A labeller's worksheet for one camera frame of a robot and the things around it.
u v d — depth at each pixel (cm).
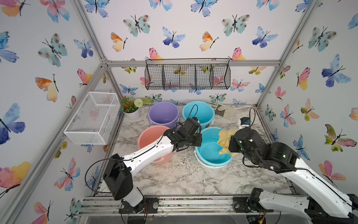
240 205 73
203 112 92
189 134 60
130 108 101
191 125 58
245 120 54
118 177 41
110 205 76
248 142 43
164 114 94
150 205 74
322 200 39
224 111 122
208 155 89
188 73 98
